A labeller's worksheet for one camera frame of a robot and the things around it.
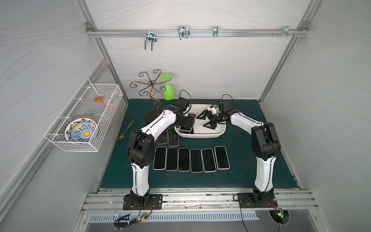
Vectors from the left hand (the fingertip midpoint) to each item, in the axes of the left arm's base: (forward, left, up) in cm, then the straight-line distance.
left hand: (188, 123), depth 91 cm
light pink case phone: (-17, +18, -16) cm, 30 cm away
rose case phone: (-19, +10, -12) cm, 25 cm away
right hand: (+3, -7, -1) cm, 8 cm away
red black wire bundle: (-52, +32, -12) cm, 62 cm away
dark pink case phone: (-17, -21, -12) cm, 30 cm away
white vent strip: (-49, +38, -13) cm, 63 cm away
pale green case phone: (-5, +11, -10) cm, 15 cm away
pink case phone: (-20, -5, -11) cm, 24 cm away
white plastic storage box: (+2, -7, -12) cm, 14 cm away
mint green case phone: (-19, +3, -12) cm, 23 cm away
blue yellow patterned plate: (-20, +47, +22) cm, 56 cm away
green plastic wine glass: (+17, +14, +10) cm, 24 cm away
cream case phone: (-21, -13, -11) cm, 26 cm away
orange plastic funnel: (0, +48, +21) cm, 52 cm away
